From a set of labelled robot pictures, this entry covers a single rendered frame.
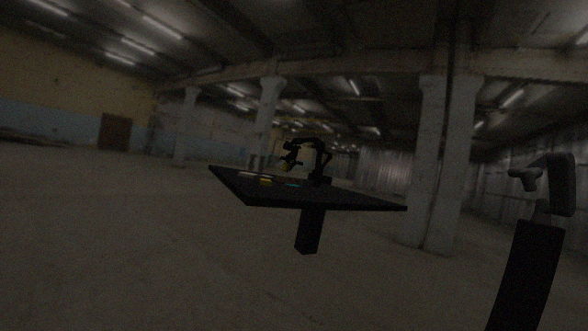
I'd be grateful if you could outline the yellow flat block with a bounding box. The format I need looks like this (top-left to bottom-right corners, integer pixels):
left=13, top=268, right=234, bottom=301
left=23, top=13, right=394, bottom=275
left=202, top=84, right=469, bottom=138
left=259, top=178, right=272, bottom=187

